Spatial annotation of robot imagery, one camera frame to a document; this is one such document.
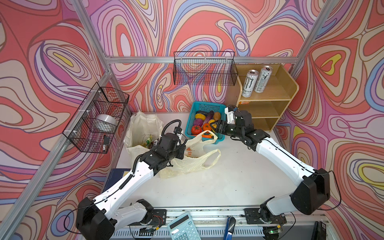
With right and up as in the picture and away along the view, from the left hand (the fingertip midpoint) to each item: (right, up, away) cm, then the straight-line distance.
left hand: (184, 144), depth 78 cm
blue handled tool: (+21, -36, -11) cm, 44 cm away
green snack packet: (-23, +1, +13) cm, 26 cm away
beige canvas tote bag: (-30, +7, +22) cm, 38 cm away
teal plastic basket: (+22, +2, +15) cm, 27 cm away
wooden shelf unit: (+47, +31, +8) cm, 57 cm away
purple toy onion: (+9, +13, +30) cm, 34 cm away
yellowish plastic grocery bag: (+6, -8, 0) cm, 10 cm away
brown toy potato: (+23, +17, +31) cm, 42 cm away
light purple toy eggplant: (+17, +17, +34) cm, 41 cm away
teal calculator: (+1, -38, -9) cm, 39 cm away
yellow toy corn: (+10, +17, +34) cm, 39 cm away
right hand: (+16, +9, +2) cm, 19 cm away
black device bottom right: (+63, -39, -11) cm, 75 cm away
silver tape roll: (-38, +14, -4) cm, 41 cm away
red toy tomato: (+7, +7, +24) cm, 26 cm away
